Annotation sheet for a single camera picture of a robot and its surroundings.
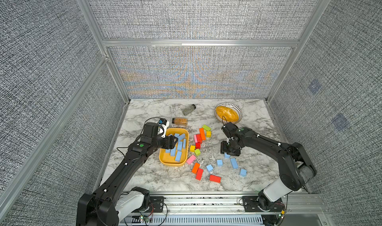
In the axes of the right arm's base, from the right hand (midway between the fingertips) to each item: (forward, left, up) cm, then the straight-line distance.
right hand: (224, 149), depth 88 cm
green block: (+18, +9, -5) cm, 21 cm away
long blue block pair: (+9, +26, -2) cm, 28 cm away
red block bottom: (-16, +6, -4) cm, 17 cm away
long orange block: (+13, +12, -4) cm, 18 cm away
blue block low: (-1, +30, -3) cm, 30 cm away
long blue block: (-8, -5, -3) cm, 10 cm away
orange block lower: (-10, +17, -4) cm, 20 cm away
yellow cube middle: (+1, +19, -1) cm, 19 cm away
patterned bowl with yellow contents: (+26, -7, +2) cm, 27 cm away
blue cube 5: (-10, +9, -2) cm, 14 cm away
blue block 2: (0, +33, -2) cm, 33 cm away
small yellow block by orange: (+12, +8, -3) cm, 14 cm away
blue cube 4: (-13, -9, -2) cm, 16 cm away
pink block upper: (+8, +17, -2) cm, 19 cm away
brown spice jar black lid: (+22, +27, -2) cm, 35 cm away
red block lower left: (-13, +15, -4) cm, 21 cm away
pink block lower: (-5, +20, -3) cm, 20 cm away
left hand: (+2, +28, +11) cm, 31 cm away
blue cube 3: (-7, +3, -2) cm, 8 cm away
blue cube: (+5, +24, -2) cm, 24 cm away
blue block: (+10, +29, -1) cm, 30 cm away
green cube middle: (-1, +16, -3) cm, 16 cm away
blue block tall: (-3, +27, -3) cm, 28 cm away
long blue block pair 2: (+3, +27, -3) cm, 27 cm away
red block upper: (+9, +14, -3) cm, 17 cm away
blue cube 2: (-4, -2, -2) cm, 5 cm away
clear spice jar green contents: (+32, +22, -2) cm, 38 cm away
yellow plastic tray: (-5, +35, -3) cm, 35 cm away
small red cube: (+4, +15, -4) cm, 16 cm away
